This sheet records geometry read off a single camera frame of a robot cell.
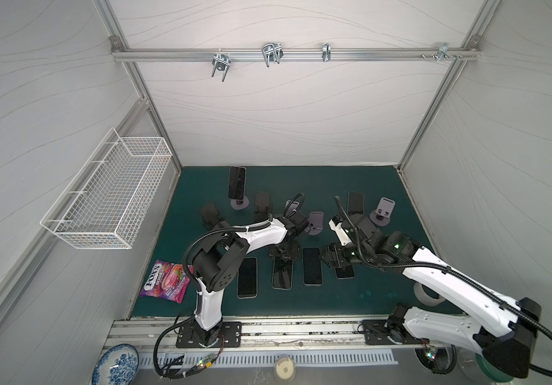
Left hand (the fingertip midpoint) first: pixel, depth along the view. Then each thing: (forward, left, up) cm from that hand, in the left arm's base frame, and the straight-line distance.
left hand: (291, 255), depth 91 cm
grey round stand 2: (+11, -9, +6) cm, 16 cm away
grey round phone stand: (+17, -37, 0) cm, 41 cm away
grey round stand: (+24, +24, -1) cm, 34 cm away
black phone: (-10, +16, +1) cm, 19 cm away
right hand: (-5, -13, +17) cm, 21 cm away
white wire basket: (+1, +55, +31) cm, 63 cm away
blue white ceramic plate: (-36, +50, +2) cm, 61 cm away
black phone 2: (+26, -29, -1) cm, 39 cm away
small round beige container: (-35, +2, +11) cm, 37 cm away
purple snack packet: (-12, +43, +3) cm, 45 cm away
